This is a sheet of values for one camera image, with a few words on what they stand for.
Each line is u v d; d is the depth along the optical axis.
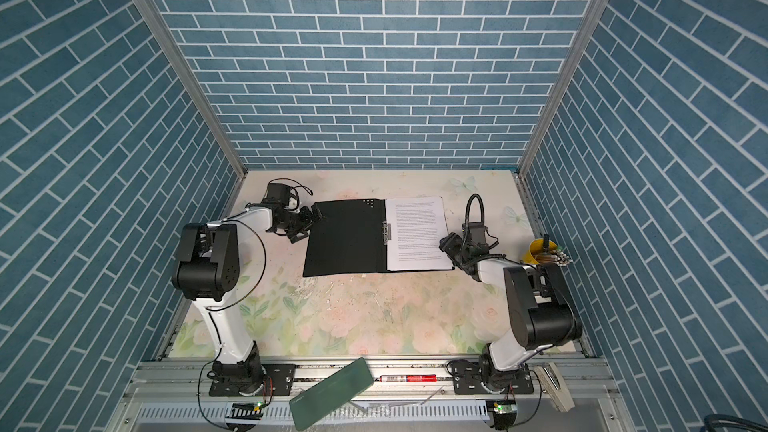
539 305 0.46
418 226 1.04
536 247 0.88
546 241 0.87
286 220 0.84
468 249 0.75
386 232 1.02
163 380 0.76
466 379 0.74
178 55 0.87
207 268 0.53
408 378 0.74
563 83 0.94
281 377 0.74
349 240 1.05
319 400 0.70
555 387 0.72
